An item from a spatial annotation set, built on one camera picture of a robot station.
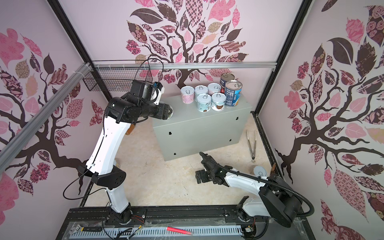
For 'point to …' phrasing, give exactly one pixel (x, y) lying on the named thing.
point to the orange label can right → (259, 171)
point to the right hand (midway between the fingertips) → (202, 173)
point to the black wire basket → (119, 79)
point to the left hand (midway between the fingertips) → (163, 111)
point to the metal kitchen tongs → (253, 154)
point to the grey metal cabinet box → (189, 131)
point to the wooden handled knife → (273, 169)
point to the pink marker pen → (179, 230)
